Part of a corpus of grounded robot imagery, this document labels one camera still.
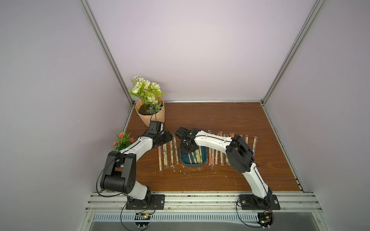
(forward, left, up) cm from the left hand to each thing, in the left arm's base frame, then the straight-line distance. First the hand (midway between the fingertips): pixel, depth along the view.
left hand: (172, 136), depth 92 cm
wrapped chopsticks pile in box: (-12, -16, -6) cm, 20 cm away
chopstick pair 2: (-10, -3, -6) cm, 12 cm away
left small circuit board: (-43, +12, -8) cm, 45 cm away
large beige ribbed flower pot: (+8, +17, +11) cm, 22 cm away
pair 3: (-2, -56, -7) cm, 56 cm away
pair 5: (-11, +4, -6) cm, 13 cm away
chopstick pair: (+5, -42, -6) cm, 43 cm away
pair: (-11, -25, -6) cm, 28 cm away
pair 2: (+2, -51, -6) cm, 52 cm away
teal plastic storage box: (-14, -9, -4) cm, 17 cm away
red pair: (-12, +7, -7) cm, 16 cm away
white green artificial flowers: (+17, +14, +23) cm, 32 cm away
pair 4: (-17, -1, -7) cm, 18 cm away
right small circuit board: (-43, -50, -8) cm, 66 cm away
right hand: (-6, -9, -5) cm, 11 cm away
